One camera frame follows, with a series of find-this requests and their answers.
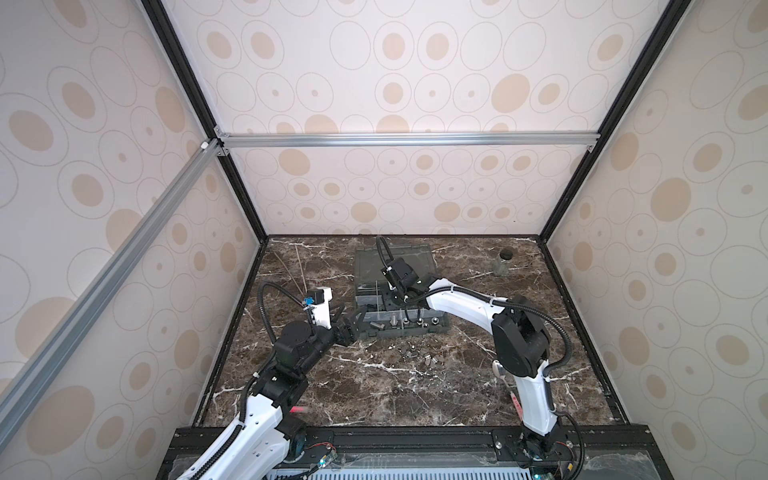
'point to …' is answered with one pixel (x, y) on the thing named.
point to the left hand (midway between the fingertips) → (362, 306)
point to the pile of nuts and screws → (427, 358)
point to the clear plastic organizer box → (384, 317)
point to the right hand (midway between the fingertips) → (388, 297)
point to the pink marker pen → (300, 409)
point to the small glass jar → (501, 265)
